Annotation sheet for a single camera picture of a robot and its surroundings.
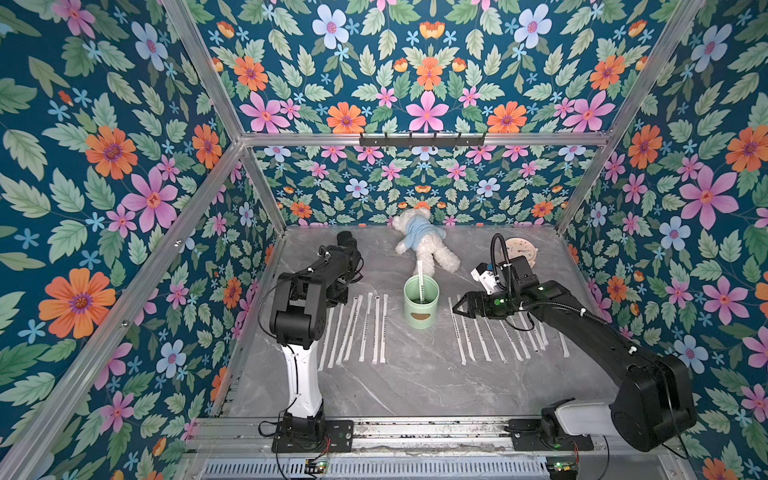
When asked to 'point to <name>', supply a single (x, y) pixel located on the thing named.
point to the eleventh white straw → (384, 322)
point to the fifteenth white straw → (347, 330)
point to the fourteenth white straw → (365, 326)
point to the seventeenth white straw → (330, 321)
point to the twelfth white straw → (353, 326)
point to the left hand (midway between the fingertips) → (328, 305)
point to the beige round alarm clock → (519, 246)
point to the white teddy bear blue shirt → (423, 235)
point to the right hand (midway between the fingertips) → (470, 304)
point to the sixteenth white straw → (335, 337)
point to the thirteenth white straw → (376, 331)
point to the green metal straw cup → (421, 315)
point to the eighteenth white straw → (421, 284)
